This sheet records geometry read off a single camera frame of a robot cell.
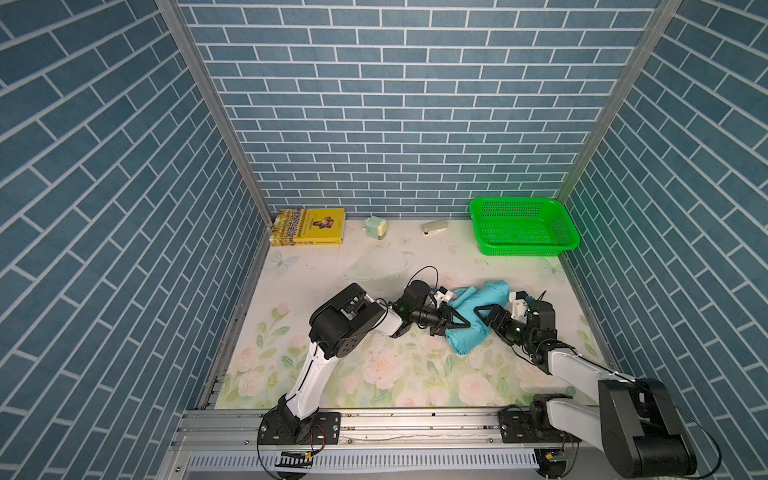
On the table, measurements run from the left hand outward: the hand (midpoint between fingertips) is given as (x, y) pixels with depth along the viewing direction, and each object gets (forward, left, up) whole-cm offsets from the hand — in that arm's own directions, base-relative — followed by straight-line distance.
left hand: (472, 333), depth 84 cm
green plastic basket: (+48, -30, -5) cm, 56 cm away
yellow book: (+45, +56, -4) cm, 72 cm away
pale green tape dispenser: (+41, +29, 0) cm, 50 cm away
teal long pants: (+10, +1, +1) cm, 10 cm away
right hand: (+6, -5, -2) cm, 8 cm away
